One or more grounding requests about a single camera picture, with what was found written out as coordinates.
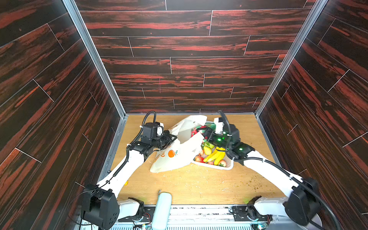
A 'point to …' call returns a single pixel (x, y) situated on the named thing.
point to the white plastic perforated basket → (206, 149)
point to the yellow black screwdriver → (126, 183)
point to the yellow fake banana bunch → (216, 155)
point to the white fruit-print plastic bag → (187, 144)
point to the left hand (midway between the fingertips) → (178, 136)
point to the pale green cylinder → (162, 211)
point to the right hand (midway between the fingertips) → (202, 130)
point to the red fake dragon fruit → (194, 131)
